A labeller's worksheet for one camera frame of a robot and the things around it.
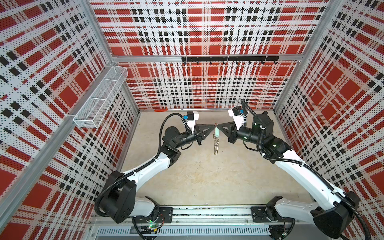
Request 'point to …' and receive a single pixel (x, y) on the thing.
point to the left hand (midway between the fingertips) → (215, 129)
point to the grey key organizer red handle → (216, 138)
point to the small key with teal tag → (217, 131)
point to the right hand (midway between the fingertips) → (219, 127)
